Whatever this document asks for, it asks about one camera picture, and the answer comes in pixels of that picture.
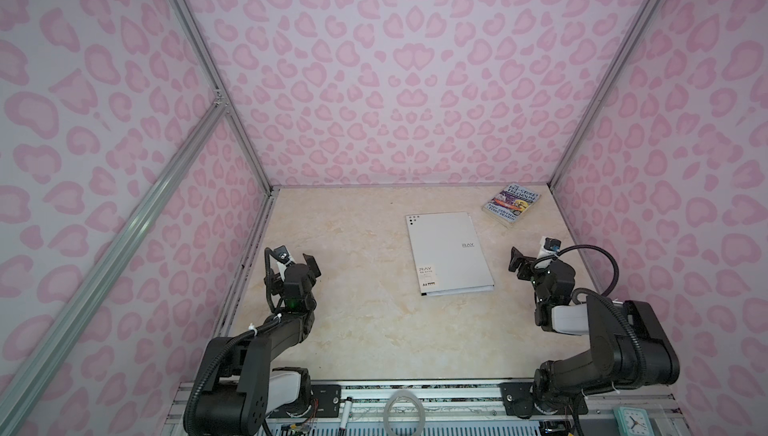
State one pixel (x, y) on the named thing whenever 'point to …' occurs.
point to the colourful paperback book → (511, 202)
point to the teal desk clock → (632, 421)
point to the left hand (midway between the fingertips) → (290, 258)
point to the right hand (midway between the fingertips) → (530, 247)
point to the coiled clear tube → (399, 393)
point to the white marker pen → (345, 415)
